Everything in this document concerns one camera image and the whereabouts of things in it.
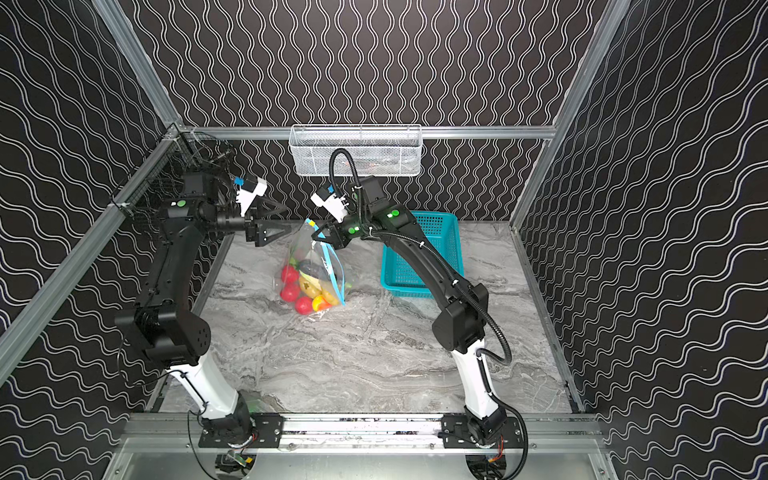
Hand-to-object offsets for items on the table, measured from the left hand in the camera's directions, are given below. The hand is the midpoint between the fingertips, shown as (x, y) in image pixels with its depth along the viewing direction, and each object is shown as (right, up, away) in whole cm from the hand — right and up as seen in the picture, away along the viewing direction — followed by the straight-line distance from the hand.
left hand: (292, 218), depth 75 cm
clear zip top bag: (+2, -15, +9) cm, 18 cm away
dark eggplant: (+3, -13, +7) cm, 15 cm away
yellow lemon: (0, -18, +15) cm, 24 cm away
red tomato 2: (-5, -20, +15) cm, 25 cm away
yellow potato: (+7, -22, +13) cm, 26 cm away
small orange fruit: (+3, -24, +15) cm, 28 cm away
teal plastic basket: (+29, -16, +31) cm, 45 cm away
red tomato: (-5, -15, +15) cm, 22 cm away
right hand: (+5, -4, +2) cm, 7 cm away
